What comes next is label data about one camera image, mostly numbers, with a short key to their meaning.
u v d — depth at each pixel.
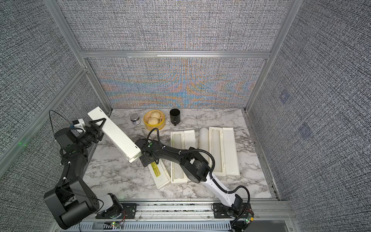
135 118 1.06
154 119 1.06
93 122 0.70
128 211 0.73
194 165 0.58
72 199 0.44
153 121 1.05
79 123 0.71
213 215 0.73
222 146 0.90
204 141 0.95
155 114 1.09
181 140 0.92
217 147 0.90
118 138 0.73
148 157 0.68
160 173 0.82
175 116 1.06
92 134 0.69
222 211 0.73
